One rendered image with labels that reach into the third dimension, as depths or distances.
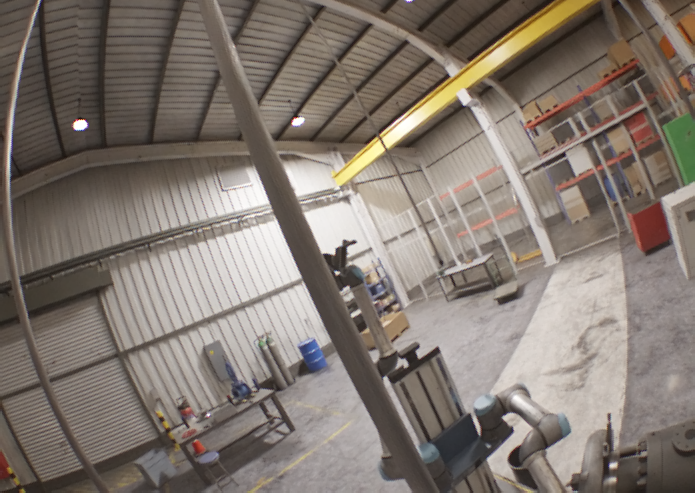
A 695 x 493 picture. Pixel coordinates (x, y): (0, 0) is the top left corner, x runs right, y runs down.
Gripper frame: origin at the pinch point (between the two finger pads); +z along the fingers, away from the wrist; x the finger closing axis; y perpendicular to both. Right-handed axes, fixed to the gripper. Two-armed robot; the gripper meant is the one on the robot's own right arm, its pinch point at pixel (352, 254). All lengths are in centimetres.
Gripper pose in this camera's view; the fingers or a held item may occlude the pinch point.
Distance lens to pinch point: 157.0
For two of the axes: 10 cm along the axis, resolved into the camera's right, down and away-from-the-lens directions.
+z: 5.9, -3.0, -7.5
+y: 8.1, 2.7, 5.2
